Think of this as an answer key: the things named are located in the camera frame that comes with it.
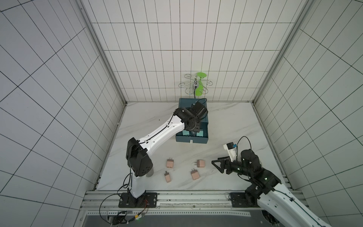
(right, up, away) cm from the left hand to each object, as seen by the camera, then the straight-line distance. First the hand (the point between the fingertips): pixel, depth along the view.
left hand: (190, 129), depth 80 cm
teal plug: (+6, -3, 0) cm, 7 cm away
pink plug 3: (-13, -27, -1) cm, 30 cm away
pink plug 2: (+7, -21, +4) cm, 23 cm away
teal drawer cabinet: (-3, +16, +9) cm, 19 cm away
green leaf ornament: (+8, +27, +18) cm, 33 cm away
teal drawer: (+7, -5, -1) cm, 8 cm away
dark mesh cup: (-22, -25, -3) cm, 34 cm away
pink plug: (-12, -22, +5) cm, 26 cm away
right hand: (+11, -17, -6) cm, 22 cm away
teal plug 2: (-3, -2, +1) cm, 4 cm away
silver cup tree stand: (+1, +28, +12) cm, 30 cm away
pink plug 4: (+3, -27, +1) cm, 27 cm away
